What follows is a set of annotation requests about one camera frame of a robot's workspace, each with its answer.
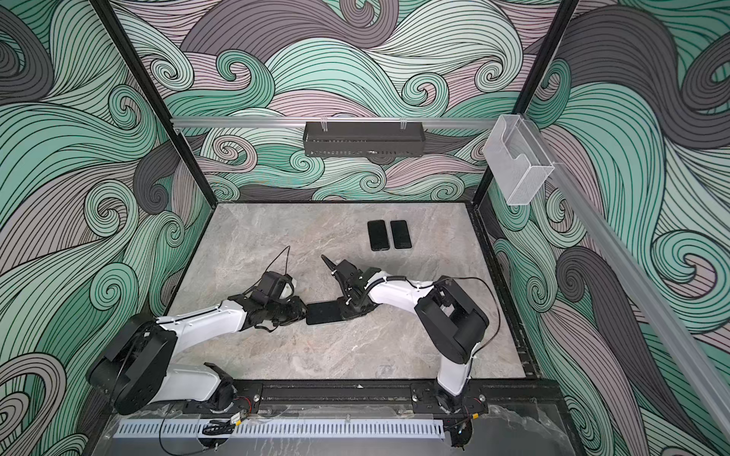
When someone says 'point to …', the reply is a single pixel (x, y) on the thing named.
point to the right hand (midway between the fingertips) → (347, 314)
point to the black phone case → (377, 236)
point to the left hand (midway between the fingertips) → (310, 311)
